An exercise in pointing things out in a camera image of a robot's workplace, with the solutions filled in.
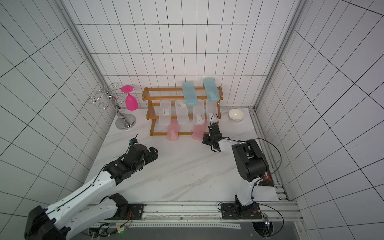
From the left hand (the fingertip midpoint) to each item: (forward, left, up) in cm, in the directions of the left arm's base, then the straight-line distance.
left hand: (150, 156), depth 81 cm
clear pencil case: (+27, -6, +6) cm, 29 cm away
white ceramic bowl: (+38, -57, -7) cm, 69 cm away
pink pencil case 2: (+24, -28, -8) cm, 37 cm away
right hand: (+18, -30, -9) cm, 36 cm away
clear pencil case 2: (+29, -36, +6) cm, 47 cm away
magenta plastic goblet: (+36, +18, +7) cm, 41 cm away
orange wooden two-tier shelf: (+29, 0, +18) cm, 35 cm away
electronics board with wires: (-32, -58, -8) cm, 67 cm away
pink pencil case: (+22, -10, -6) cm, 25 cm away
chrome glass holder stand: (+32, +27, +17) cm, 45 cm away
